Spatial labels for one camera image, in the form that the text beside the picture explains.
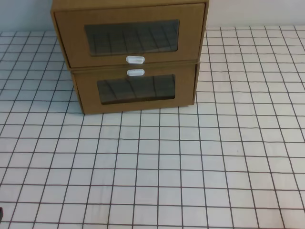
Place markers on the brown cardboard drawer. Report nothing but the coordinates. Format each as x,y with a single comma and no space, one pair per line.
96,33
110,90

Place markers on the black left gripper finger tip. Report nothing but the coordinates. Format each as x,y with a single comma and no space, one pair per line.
1,213

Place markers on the brown cardboard shoebox cabinet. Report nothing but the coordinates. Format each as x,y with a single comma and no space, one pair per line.
127,55

